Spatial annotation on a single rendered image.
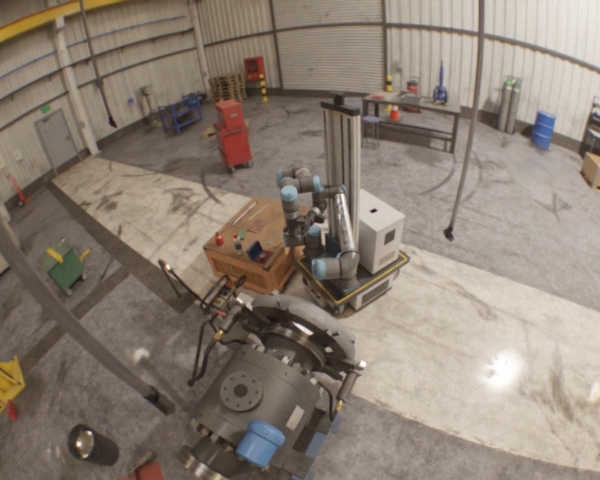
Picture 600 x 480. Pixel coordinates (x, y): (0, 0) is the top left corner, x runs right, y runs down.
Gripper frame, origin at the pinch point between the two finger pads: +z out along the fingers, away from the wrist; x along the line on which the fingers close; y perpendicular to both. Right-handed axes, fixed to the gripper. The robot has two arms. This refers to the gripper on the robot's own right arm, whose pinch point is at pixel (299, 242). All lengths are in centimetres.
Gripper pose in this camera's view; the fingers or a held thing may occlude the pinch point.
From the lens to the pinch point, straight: 174.1
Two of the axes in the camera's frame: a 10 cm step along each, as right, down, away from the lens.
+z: 1.0, 7.6, 6.4
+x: -4.5, 6.1, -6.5
